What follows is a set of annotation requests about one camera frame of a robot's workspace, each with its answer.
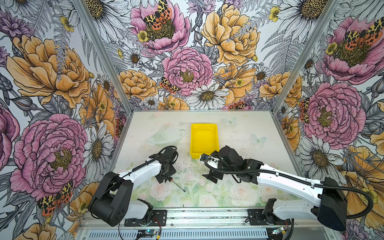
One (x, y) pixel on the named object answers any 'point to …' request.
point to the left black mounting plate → (159, 218)
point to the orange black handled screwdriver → (171, 179)
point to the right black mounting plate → (265, 217)
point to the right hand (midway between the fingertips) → (209, 169)
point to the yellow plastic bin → (204, 139)
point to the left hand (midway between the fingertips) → (167, 178)
